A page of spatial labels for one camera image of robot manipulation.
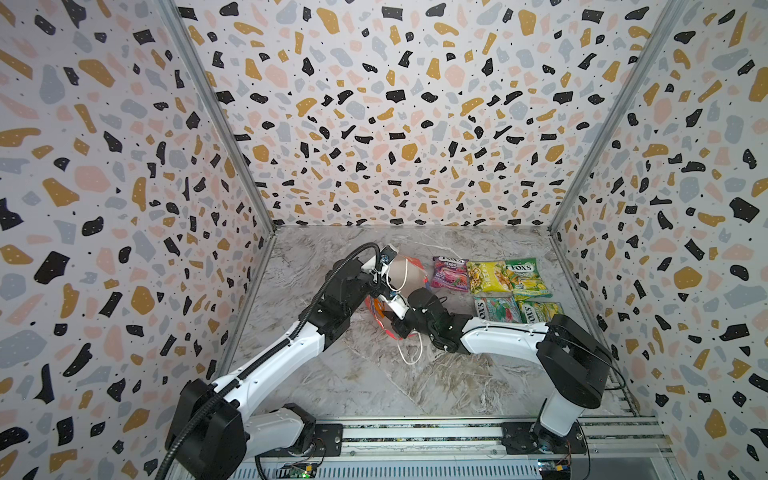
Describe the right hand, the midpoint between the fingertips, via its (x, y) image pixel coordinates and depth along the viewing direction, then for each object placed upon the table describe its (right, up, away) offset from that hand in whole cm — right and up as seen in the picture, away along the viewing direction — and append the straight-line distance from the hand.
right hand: (383, 302), depth 83 cm
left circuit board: (-19, -38, -13) cm, 44 cm away
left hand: (0, +14, -8) cm, 16 cm away
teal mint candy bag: (+35, -3, +12) cm, 38 cm away
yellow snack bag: (+35, +5, +20) cm, 40 cm away
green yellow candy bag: (+48, +4, +20) cm, 52 cm away
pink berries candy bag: (+22, +6, +21) cm, 31 cm away
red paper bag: (+7, +8, -10) cm, 15 cm away
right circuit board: (+42, -38, -12) cm, 58 cm away
